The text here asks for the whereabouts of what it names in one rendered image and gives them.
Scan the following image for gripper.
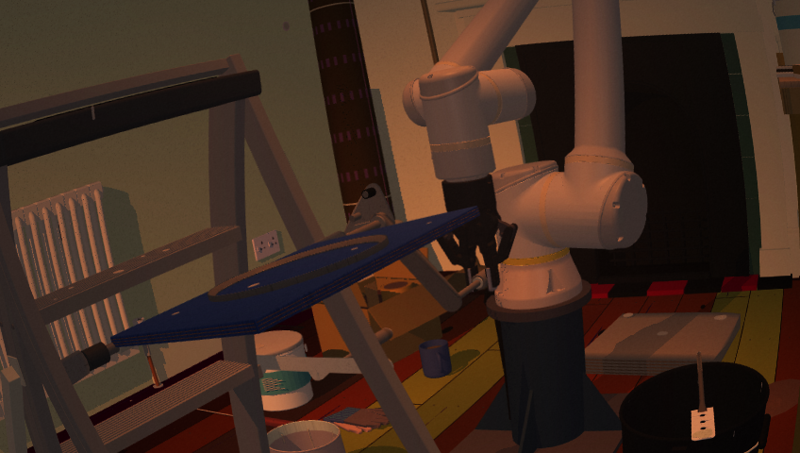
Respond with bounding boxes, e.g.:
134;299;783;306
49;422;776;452
442;174;519;294

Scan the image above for blue paint shelf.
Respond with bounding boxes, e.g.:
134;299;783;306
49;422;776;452
110;206;482;349

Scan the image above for white paint tin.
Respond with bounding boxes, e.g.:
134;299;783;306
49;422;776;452
253;329;316;413

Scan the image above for black kettle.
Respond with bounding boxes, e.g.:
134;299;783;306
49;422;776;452
618;361;773;453

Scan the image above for wooden stepladder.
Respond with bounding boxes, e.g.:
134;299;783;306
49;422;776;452
0;54;442;453

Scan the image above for white-ended stirrer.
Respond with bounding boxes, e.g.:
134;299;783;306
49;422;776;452
689;352;716;443

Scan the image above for wooden shelf unit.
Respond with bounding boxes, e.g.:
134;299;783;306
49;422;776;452
771;0;800;117

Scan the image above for brown cardboard box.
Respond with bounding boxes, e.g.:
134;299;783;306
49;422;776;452
358;275;453;359

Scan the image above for blue mug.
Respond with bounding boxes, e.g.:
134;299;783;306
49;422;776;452
418;338;453;380

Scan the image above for dark brown patterned roll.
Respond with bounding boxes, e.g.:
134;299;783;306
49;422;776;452
307;0;393;221

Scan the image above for fireplace with dark opening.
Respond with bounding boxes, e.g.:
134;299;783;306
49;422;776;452
499;0;800;299

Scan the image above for brown work gloves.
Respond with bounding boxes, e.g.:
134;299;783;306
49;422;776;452
320;405;392;435

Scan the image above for thin brown pole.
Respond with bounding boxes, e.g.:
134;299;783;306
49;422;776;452
420;0;441;66

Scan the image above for white bucket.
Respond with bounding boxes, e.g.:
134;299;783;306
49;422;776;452
266;419;347;453

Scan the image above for black grey cylinder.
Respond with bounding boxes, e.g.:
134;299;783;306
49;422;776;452
60;340;121;384

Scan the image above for white radiator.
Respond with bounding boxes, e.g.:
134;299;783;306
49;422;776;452
0;181;134;384

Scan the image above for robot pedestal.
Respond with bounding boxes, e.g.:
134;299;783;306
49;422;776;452
477;282;623;450

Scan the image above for white wall socket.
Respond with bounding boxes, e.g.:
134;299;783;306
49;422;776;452
251;229;286;262

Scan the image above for orange handled screwdriver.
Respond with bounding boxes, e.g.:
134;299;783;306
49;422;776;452
143;344;165;390

